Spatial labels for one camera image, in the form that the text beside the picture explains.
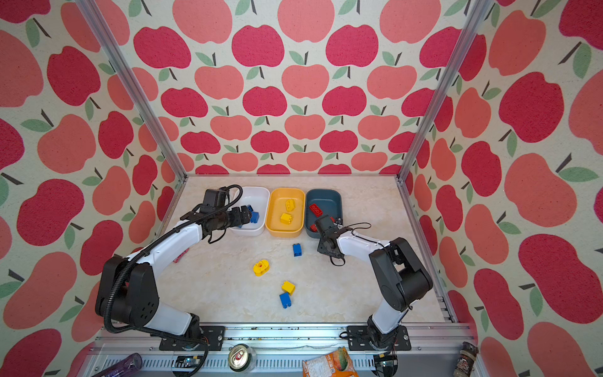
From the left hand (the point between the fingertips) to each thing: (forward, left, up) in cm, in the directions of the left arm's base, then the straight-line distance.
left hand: (246, 216), depth 90 cm
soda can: (-45, -5, -2) cm, 46 cm away
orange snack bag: (-46, -32, -11) cm, 57 cm away
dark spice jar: (-47, -69, -9) cm, 84 cm away
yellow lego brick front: (-24, -16, -12) cm, 31 cm away
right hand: (-7, -34, -12) cm, 37 cm away
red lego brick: (+11, -28, -10) cm, 32 cm away
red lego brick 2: (+2, -27, -11) cm, 29 cm away
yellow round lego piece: (-16, -6, -11) cm, 21 cm away
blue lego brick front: (-28, -16, -11) cm, 34 cm away
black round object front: (-46, -48, -16) cm, 68 cm away
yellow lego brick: (+6, -15, -10) cm, 19 cm away
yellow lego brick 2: (+14, -16, -11) cm, 24 cm away
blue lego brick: (+7, -1, -10) cm, 12 cm away
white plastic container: (+17, -1, -8) cm, 18 cm away
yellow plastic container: (+10, -14, -11) cm, 21 cm away
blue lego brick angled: (+8, 0, -5) cm, 10 cm away
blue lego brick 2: (-8, -20, -12) cm, 24 cm away
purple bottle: (-47, +30, -10) cm, 56 cm away
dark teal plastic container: (+16, -30, -12) cm, 36 cm away
